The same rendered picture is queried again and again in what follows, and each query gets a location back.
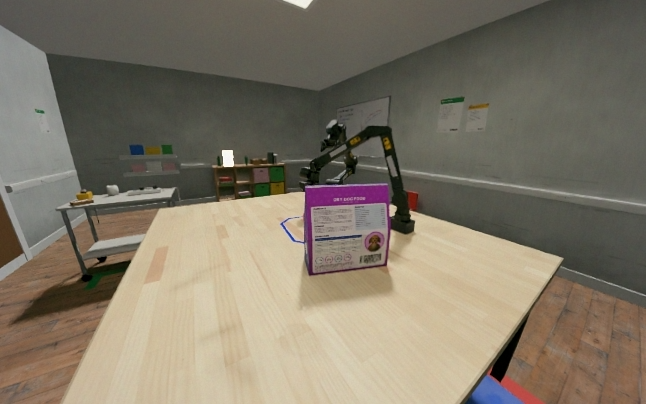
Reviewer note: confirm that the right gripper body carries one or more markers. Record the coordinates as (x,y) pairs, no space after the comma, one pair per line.
(330,142)

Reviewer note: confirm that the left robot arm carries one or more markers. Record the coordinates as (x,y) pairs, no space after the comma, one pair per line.
(399,199)

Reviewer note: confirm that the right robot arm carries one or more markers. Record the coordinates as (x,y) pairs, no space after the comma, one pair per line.
(350,161)

